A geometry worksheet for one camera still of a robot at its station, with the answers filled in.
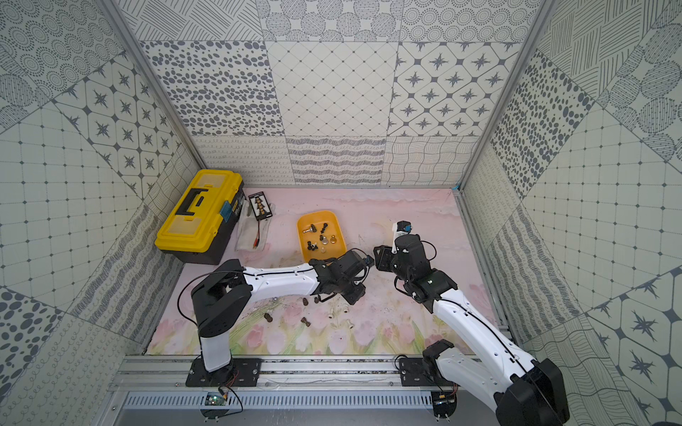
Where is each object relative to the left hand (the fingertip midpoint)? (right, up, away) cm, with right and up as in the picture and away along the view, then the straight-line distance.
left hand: (365, 286), depth 86 cm
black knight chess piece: (-15, +19, +21) cm, 32 cm away
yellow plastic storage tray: (-17, +15, +16) cm, 28 cm away
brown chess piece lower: (-19, -11, -2) cm, 22 cm away
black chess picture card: (-44, +27, +25) cm, 57 cm away
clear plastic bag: (-45, +16, +18) cm, 51 cm away
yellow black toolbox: (-56, +20, 0) cm, 59 cm away
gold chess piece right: (-12, +14, +16) cm, 24 cm away
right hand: (+4, +12, -5) cm, 14 cm away
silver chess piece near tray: (-20, +18, +18) cm, 33 cm away
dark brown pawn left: (-31, -9, -4) cm, 32 cm away
